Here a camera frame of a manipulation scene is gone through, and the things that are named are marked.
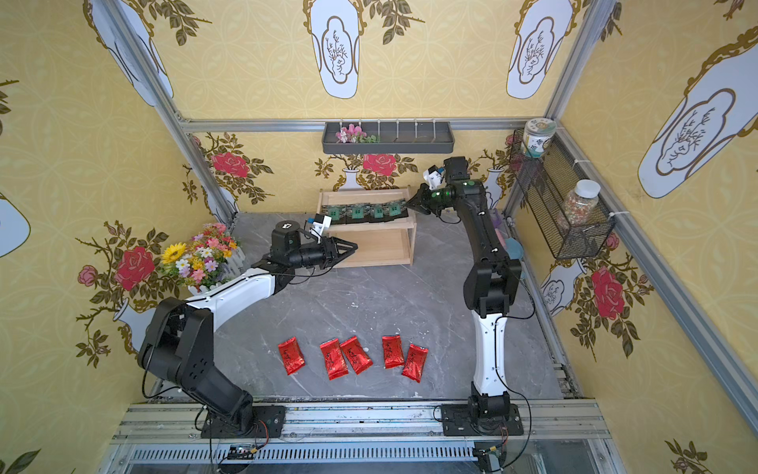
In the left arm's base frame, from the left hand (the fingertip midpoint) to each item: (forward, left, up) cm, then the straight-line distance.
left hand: (349, 245), depth 84 cm
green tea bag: (+13, +5, 0) cm, 14 cm away
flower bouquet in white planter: (-1, +44, -6) cm, 44 cm away
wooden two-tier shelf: (+16, -10, -20) cm, 27 cm away
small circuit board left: (-45, +27, -24) cm, 58 cm away
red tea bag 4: (-24, -12, -18) cm, 33 cm away
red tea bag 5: (-27, -18, -19) cm, 37 cm away
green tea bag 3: (+13, -9, 0) cm, 16 cm away
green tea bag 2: (+14, -2, 0) cm, 14 cm away
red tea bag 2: (-26, +4, -19) cm, 33 cm away
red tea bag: (-24, +17, -20) cm, 35 cm away
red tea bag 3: (-24, -2, -20) cm, 31 cm away
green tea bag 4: (+13, -14, +1) cm, 19 cm away
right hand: (+15, -21, +3) cm, 26 cm away
